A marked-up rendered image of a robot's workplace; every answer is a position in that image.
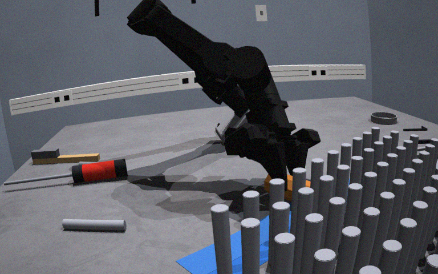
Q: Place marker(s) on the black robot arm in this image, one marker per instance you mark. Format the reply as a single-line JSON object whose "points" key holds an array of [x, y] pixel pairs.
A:
{"points": [[236, 75]]}

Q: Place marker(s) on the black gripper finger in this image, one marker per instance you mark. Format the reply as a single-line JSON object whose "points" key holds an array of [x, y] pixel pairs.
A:
{"points": [[296, 157], [272, 158]]}

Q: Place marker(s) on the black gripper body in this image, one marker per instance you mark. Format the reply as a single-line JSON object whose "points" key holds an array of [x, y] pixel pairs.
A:
{"points": [[271, 125]]}

